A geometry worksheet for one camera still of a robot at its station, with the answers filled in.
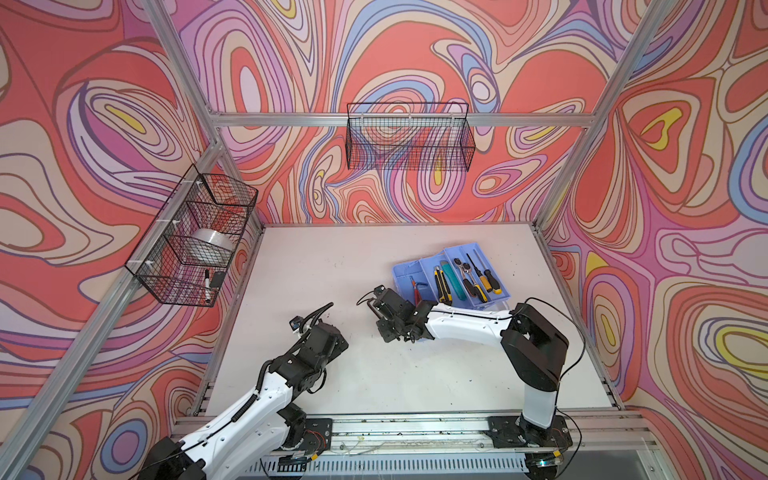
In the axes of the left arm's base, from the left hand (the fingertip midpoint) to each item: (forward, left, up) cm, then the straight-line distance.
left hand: (336, 341), depth 85 cm
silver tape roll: (+14, +29, +28) cm, 43 cm away
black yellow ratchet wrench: (+21, -40, +7) cm, 46 cm away
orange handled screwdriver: (+18, -25, -3) cm, 31 cm away
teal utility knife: (+18, -36, +5) cm, 40 cm away
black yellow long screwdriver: (+14, -47, +8) cm, 49 cm away
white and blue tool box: (+17, -37, +7) cm, 41 cm away
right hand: (+4, -15, -2) cm, 16 cm away
